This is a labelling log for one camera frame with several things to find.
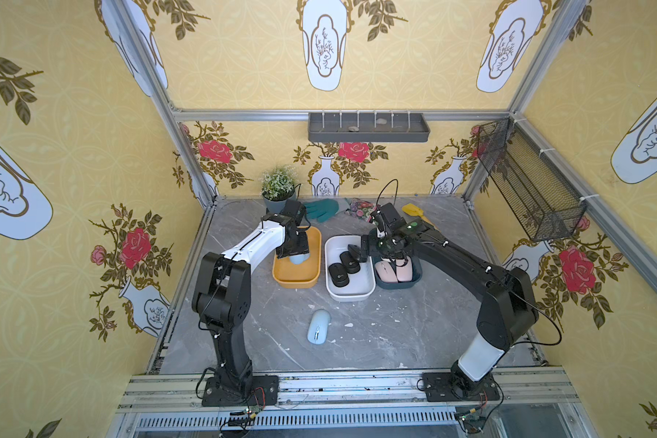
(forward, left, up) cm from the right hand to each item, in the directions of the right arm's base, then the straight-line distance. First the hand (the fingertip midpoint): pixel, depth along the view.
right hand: (370, 252), depth 88 cm
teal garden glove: (+27, +18, -11) cm, 34 cm away
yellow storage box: (-4, +27, -9) cm, 29 cm away
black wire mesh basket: (+10, -52, +12) cm, 54 cm away
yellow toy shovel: (+29, -19, -12) cm, 37 cm away
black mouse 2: (+2, +6, -10) cm, 12 cm away
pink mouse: (+1, -13, -12) cm, 18 cm away
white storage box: (-6, +2, -11) cm, 13 cm away
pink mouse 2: (-1, -6, -11) cm, 12 cm away
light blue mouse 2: (-21, +15, -9) cm, 28 cm away
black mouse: (-4, +10, -10) cm, 14 cm away
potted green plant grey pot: (+25, +34, +4) cm, 43 cm away
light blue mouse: (-1, +23, -4) cm, 23 cm away
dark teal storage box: (-1, -17, -10) cm, 20 cm away
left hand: (+4, +23, -5) cm, 24 cm away
